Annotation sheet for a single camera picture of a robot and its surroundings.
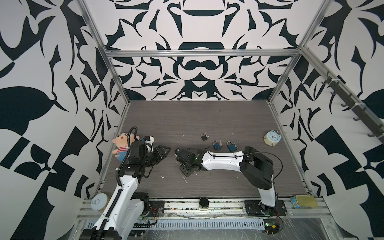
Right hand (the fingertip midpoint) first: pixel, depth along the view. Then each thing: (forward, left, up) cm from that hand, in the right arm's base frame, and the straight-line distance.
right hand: (184, 167), depth 87 cm
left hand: (+5, +8, +14) cm, 17 cm away
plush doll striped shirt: (+13, +37, +9) cm, 40 cm away
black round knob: (-19, -10, +9) cm, 23 cm away
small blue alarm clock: (+18, -55, +2) cm, 58 cm away
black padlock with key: (+21, -13, 0) cm, 24 cm away
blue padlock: (+15, -20, -1) cm, 24 cm away
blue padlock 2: (+13, -29, 0) cm, 32 cm away
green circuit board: (-27, -41, -2) cm, 49 cm away
